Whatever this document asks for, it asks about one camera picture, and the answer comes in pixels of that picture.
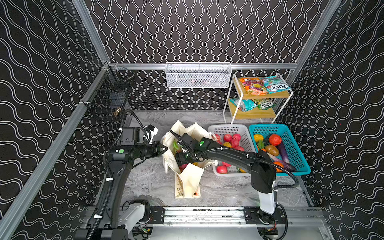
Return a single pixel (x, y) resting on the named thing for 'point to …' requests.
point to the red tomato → (275, 140)
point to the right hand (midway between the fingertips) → (181, 161)
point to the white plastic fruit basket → (245, 142)
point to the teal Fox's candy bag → (274, 84)
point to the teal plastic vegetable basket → (296, 157)
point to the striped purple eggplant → (287, 166)
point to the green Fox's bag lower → (264, 104)
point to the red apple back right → (236, 136)
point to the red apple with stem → (237, 147)
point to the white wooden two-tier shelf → (256, 98)
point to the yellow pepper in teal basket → (258, 137)
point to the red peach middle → (234, 143)
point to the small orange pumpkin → (279, 164)
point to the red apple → (222, 169)
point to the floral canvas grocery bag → (188, 177)
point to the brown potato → (272, 150)
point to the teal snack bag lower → (245, 104)
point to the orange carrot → (261, 145)
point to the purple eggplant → (284, 156)
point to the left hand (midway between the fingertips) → (169, 148)
